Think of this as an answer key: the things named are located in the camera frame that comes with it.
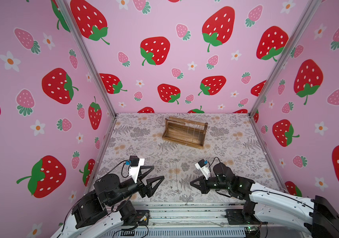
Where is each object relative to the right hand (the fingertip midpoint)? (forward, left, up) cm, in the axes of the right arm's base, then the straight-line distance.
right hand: (191, 182), depth 73 cm
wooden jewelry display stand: (+40, +2, -11) cm, 42 cm away
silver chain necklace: (+6, +12, -13) cm, 18 cm away
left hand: (-4, +14, +18) cm, 23 cm away
